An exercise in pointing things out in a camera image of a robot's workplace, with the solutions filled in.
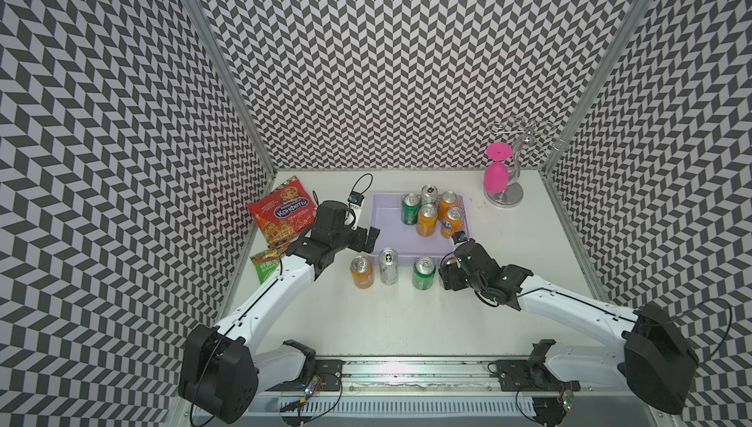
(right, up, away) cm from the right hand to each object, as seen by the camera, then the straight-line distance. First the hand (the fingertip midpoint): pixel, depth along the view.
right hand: (453, 272), depth 84 cm
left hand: (-26, +13, -2) cm, 30 cm away
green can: (-9, 0, -2) cm, 9 cm away
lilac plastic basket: (-20, +15, +21) cm, 33 cm away
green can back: (-11, +19, +13) cm, 26 cm away
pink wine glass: (+16, +30, +9) cm, 35 cm away
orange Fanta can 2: (+2, +14, +9) cm, 16 cm away
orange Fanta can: (-6, +14, +10) cm, 18 cm away
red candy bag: (-55, +17, +17) cm, 60 cm away
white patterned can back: (-5, +23, +11) cm, 26 cm away
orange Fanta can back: (+1, +21, +13) cm, 25 cm away
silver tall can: (-19, +3, -5) cm, 19 cm away
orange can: (-26, +1, -4) cm, 26 cm away
